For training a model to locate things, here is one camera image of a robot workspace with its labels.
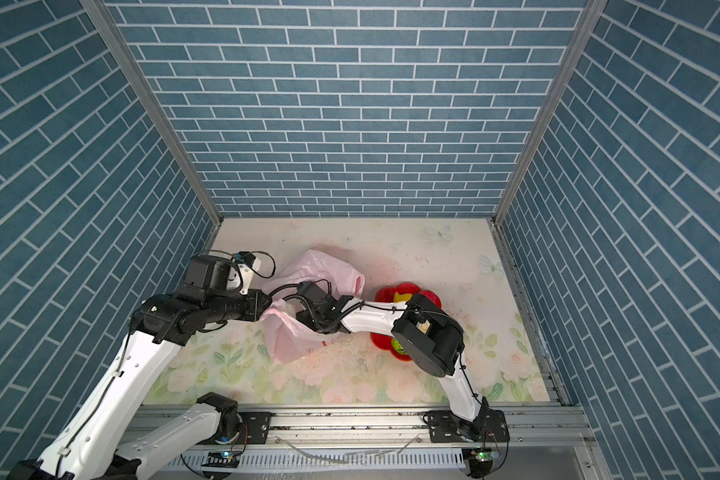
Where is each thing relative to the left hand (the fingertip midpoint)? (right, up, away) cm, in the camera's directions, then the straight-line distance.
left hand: (271, 299), depth 71 cm
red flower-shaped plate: (+28, -14, +14) cm, 34 cm away
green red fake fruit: (+31, -15, +10) cm, 36 cm away
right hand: (+2, -9, +17) cm, 19 cm away
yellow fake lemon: (+32, -3, +17) cm, 37 cm away
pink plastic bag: (+8, -6, -11) cm, 14 cm away
